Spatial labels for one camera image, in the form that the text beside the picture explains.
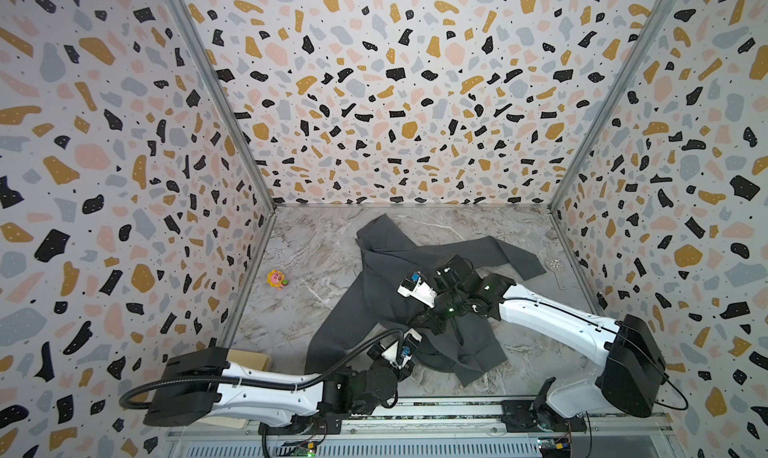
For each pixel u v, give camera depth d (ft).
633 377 1.35
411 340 1.97
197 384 1.56
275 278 3.11
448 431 2.40
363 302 3.13
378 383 1.75
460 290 2.00
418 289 2.22
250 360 2.70
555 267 3.39
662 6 2.40
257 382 1.57
